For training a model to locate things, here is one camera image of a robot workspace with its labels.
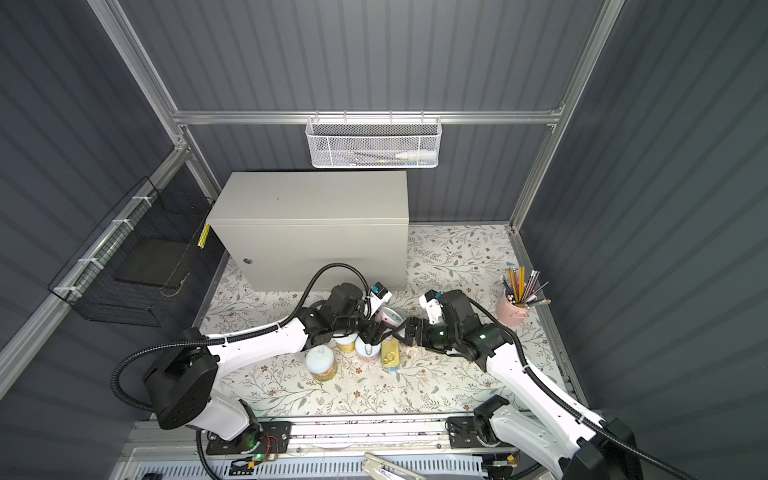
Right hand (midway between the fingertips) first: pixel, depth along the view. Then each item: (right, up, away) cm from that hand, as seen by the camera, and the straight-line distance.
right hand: (408, 339), depth 76 cm
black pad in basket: (-66, +20, +1) cm, 69 cm away
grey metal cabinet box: (-50, +31, +37) cm, 69 cm away
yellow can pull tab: (-17, -3, +8) cm, 19 cm away
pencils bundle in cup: (+35, +10, +13) cm, 39 cm away
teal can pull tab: (-5, +5, +8) cm, 10 cm away
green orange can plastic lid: (-23, -6, +3) cm, 24 cm away
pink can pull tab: (-11, -5, +7) cm, 14 cm away
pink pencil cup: (+30, +4, +11) cm, 33 cm away
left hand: (-5, +3, +6) cm, 8 cm away
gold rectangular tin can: (-5, -6, +7) cm, 10 cm away
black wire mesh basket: (-68, +16, -14) cm, 71 cm away
